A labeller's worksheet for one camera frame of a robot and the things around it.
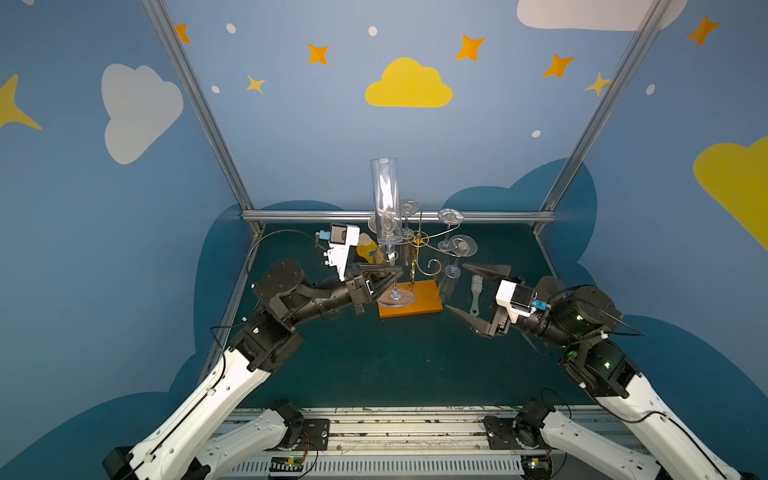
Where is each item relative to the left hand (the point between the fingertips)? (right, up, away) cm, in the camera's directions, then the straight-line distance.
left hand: (397, 266), depth 52 cm
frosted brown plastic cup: (+51, -8, +44) cm, 68 cm away
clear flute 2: (+15, +13, +28) cm, 34 cm away
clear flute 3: (+4, +15, +28) cm, 32 cm away
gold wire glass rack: (+6, +6, +23) cm, 25 cm away
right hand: (+12, -2, +1) cm, 12 cm away
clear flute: (+16, +4, +20) cm, 26 cm away
